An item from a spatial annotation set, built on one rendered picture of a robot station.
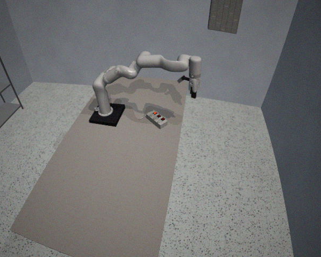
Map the grey power strip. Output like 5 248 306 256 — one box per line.
139 110 168 129

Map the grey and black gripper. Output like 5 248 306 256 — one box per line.
189 76 201 99

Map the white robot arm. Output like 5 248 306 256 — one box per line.
93 51 201 117

